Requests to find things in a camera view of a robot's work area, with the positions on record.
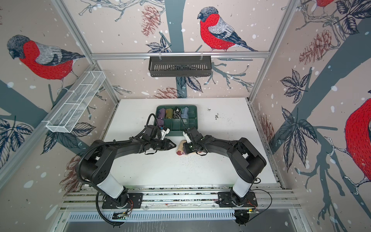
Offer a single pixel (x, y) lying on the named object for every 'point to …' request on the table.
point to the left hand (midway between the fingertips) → (174, 146)
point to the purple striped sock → (160, 120)
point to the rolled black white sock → (177, 113)
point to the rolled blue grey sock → (185, 111)
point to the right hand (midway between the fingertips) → (184, 149)
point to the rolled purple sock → (162, 113)
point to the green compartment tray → (177, 127)
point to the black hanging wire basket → (179, 66)
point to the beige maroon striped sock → (180, 150)
